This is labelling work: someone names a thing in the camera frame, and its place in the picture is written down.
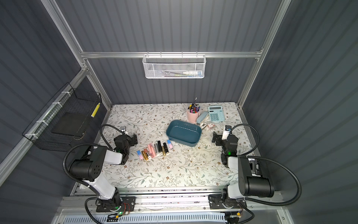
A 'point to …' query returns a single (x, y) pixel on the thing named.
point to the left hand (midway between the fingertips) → (127, 135)
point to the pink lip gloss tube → (149, 149)
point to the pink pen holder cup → (192, 117)
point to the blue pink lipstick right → (170, 144)
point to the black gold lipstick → (166, 148)
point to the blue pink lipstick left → (140, 155)
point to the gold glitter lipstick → (145, 155)
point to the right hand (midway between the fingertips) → (224, 132)
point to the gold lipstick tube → (163, 151)
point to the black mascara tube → (159, 146)
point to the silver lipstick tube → (156, 148)
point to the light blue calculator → (216, 113)
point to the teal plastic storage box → (185, 133)
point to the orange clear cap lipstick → (146, 150)
